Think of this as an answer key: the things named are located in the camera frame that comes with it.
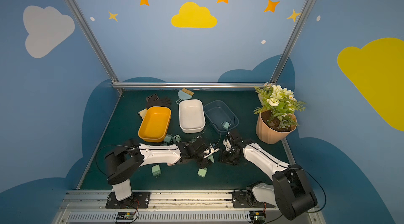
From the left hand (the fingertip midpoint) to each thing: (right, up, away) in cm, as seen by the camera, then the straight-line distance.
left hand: (209, 155), depth 87 cm
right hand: (+7, -1, -1) cm, 8 cm away
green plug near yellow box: (-20, +8, +8) cm, 23 cm away
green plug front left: (-29, -6, -5) cm, 30 cm away
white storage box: (-11, +19, +17) cm, 28 cm away
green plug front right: (-4, -7, -6) cm, 10 cm away
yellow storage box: (-36, +15, +14) cm, 41 cm away
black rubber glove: (-40, +32, +26) cm, 57 cm away
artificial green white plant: (+34, +29, -12) cm, 47 cm away
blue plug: (+11, +16, +12) cm, 23 cm away
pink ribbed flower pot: (+33, +11, -2) cm, 35 cm away
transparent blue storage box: (+9, +20, +21) cm, 30 cm away
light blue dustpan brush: (-18, +37, +32) cm, 52 cm away
